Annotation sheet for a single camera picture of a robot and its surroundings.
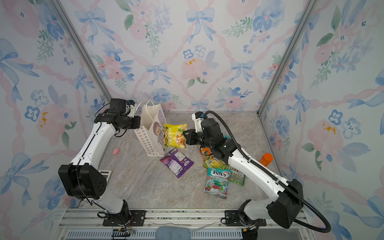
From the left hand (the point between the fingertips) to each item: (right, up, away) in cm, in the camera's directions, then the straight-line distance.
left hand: (140, 121), depth 84 cm
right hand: (+26, -6, -13) cm, 29 cm away
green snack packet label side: (+55, -32, +2) cm, 64 cm away
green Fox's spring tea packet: (+41, -24, +6) cm, 48 cm away
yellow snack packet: (+20, -7, -12) cm, 25 cm away
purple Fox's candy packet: (+20, -24, +7) cm, 32 cm away
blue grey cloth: (+21, -51, -17) cm, 58 cm away
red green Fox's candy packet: (+43, -34, -2) cm, 55 cm away
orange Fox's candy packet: (+36, -17, +12) cm, 42 cm away
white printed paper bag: (+8, -6, -6) cm, 12 cm away
